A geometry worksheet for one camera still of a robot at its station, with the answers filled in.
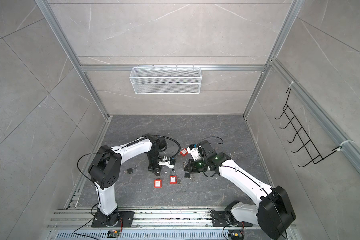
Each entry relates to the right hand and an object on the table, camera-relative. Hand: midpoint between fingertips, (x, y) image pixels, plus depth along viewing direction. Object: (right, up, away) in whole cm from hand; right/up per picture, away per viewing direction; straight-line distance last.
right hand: (185, 167), depth 79 cm
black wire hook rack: (+51, +15, -17) cm, 56 cm away
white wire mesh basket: (-13, +54, +22) cm, 60 cm away
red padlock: (-1, +6, +17) cm, 18 cm away
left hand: (-17, -3, +9) cm, 19 cm away
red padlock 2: (-16, -11, +5) cm, 19 cm away
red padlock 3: (-7, -8, +7) cm, 13 cm away
